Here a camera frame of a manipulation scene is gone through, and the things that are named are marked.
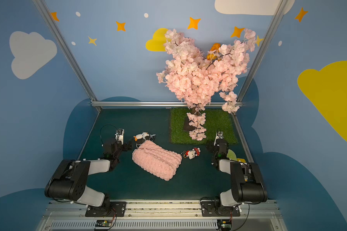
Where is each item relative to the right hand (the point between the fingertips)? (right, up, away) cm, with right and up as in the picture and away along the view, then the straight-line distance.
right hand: (218, 140), depth 95 cm
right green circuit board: (-4, -40, -23) cm, 47 cm away
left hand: (-63, +3, -1) cm, 63 cm away
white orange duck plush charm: (-51, +2, +3) cm, 52 cm away
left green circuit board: (-65, -39, -23) cm, 79 cm away
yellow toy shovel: (+15, -13, -2) cm, 20 cm away
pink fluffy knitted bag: (-40, -11, -11) cm, 43 cm away
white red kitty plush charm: (-19, -9, -2) cm, 21 cm away
